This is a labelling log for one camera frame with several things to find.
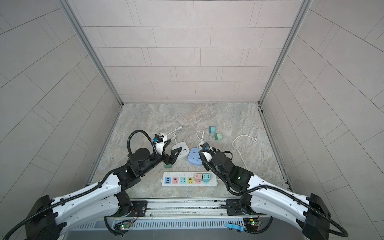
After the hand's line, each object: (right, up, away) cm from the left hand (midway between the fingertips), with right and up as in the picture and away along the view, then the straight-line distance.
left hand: (179, 144), depth 72 cm
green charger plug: (-7, -14, +11) cm, 20 cm away
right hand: (+11, -4, +3) cm, 12 cm away
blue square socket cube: (+7, -10, +15) cm, 20 cm away
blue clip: (+25, -35, -6) cm, 44 cm away
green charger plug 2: (+22, 0, +24) cm, 33 cm away
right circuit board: (+34, -36, -4) cm, 50 cm away
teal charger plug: (+18, +4, +28) cm, 33 cm away
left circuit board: (-24, -34, -7) cm, 42 cm away
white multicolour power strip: (+4, -20, +7) cm, 21 cm away
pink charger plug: (+9, -18, +4) cm, 21 cm away
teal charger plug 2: (+13, -18, +4) cm, 22 cm away
